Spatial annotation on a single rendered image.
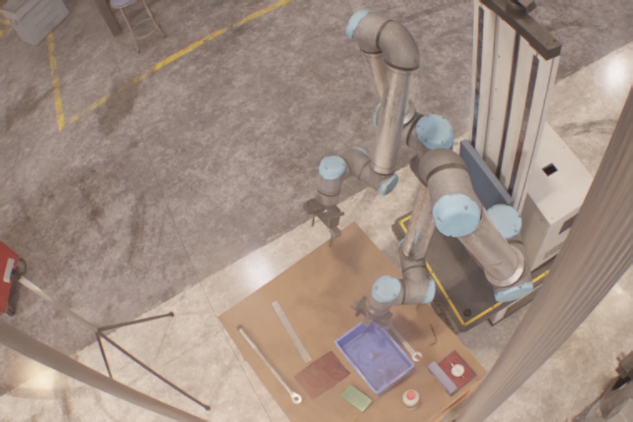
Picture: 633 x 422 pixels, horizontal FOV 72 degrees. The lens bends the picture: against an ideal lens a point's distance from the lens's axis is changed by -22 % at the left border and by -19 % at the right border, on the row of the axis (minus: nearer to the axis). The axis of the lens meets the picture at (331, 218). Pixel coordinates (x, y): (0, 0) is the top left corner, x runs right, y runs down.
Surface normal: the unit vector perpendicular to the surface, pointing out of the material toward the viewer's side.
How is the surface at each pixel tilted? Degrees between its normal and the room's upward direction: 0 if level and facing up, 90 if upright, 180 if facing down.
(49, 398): 0
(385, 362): 0
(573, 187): 0
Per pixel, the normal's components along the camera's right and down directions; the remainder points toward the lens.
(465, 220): 0.02, 0.80
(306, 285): -0.15, -0.49
